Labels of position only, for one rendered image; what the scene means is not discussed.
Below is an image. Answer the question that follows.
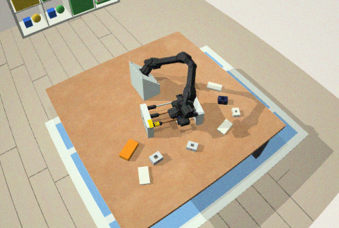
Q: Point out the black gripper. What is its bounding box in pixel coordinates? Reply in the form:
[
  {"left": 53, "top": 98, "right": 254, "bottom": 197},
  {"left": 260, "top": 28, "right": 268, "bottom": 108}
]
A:
[{"left": 172, "top": 100, "right": 190, "bottom": 127}]

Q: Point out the orange rectangular block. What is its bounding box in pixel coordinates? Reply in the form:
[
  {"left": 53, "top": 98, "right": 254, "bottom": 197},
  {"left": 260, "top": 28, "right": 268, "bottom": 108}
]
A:
[{"left": 119, "top": 139, "right": 139, "bottom": 161}]

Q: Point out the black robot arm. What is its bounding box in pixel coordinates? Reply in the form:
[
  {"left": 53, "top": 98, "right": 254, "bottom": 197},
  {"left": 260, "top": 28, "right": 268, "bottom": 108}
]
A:
[{"left": 139, "top": 52, "right": 197, "bottom": 119}]

